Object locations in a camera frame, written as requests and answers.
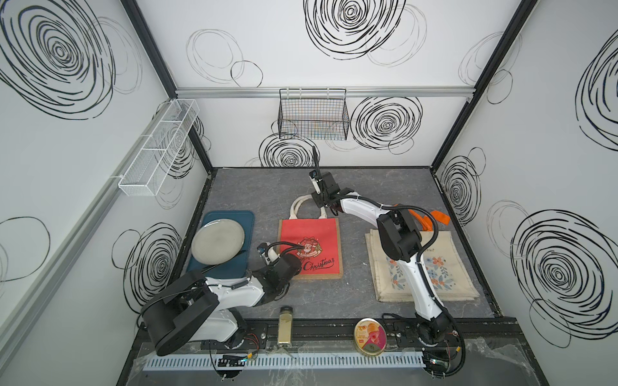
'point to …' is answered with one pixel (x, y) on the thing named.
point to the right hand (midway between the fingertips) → (321, 190)
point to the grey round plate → (217, 242)
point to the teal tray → (237, 267)
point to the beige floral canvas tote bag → (442, 260)
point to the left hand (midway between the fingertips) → (293, 258)
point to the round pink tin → (370, 336)
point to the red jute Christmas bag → (321, 256)
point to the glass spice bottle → (285, 326)
